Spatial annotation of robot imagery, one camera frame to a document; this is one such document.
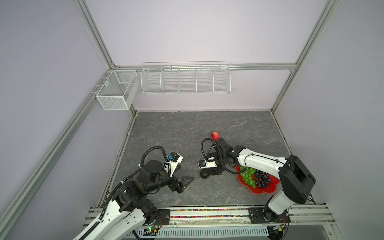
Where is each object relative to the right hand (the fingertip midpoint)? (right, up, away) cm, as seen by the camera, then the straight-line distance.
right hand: (209, 163), depth 86 cm
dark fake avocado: (-3, -5, -4) cm, 7 cm away
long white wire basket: (-16, +57, +22) cm, 63 cm away
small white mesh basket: (-61, +47, +15) cm, 78 cm away
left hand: (-12, 0, -20) cm, 23 cm away
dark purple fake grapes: (+30, -8, -4) cm, 32 cm away
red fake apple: (+5, +15, +15) cm, 22 cm away
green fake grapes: (+21, -6, -4) cm, 22 cm away
